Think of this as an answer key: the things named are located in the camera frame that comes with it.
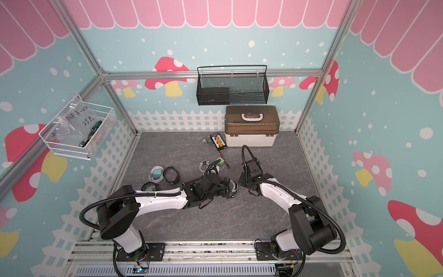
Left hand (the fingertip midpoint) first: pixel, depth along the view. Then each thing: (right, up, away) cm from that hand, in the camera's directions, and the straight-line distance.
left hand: (228, 187), depth 85 cm
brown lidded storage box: (+13, +32, +9) cm, 36 cm away
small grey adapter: (-16, +24, +28) cm, 40 cm away
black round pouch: (-33, +4, +13) cm, 36 cm away
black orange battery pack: (-7, +24, +28) cm, 37 cm away
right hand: (+7, +3, +6) cm, 10 cm away
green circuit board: (-38, -32, -13) cm, 51 cm away
